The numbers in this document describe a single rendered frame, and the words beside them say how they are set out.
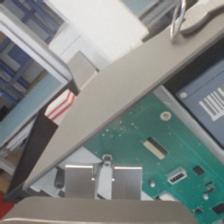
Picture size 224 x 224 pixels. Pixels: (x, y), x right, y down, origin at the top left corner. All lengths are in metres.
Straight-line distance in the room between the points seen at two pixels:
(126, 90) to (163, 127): 0.03
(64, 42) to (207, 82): 0.54
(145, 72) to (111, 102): 0.03
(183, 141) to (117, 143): 0.04
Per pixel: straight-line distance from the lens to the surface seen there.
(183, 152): 0.19
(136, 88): 0.15
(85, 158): 0.20
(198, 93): 0.17
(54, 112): 0.69
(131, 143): 0.18
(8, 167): 2.08
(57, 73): 0.87
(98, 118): 0.17
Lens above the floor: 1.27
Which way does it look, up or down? 22 degrees down
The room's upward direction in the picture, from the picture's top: 49 degrees counter-clockwise
